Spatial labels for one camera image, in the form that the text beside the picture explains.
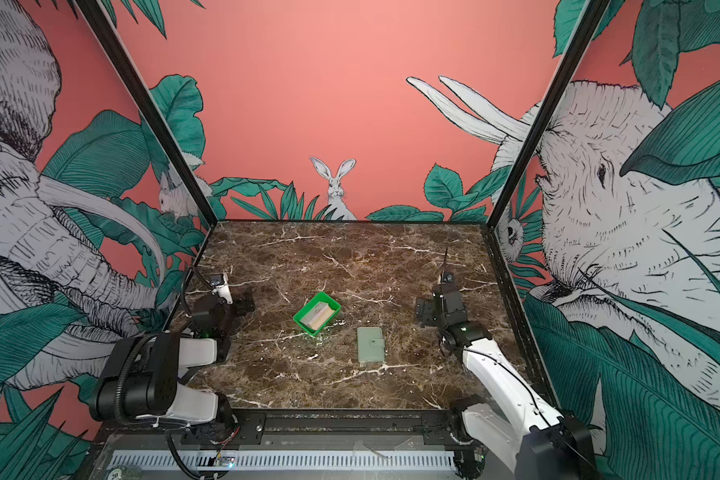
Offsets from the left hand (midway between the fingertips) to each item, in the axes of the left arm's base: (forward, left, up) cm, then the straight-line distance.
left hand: (235, 283), depth 91 cm
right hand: (-10, -60, +3) cm, 61 cm away
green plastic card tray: (-8, -25, -6) cm, 27 cm away
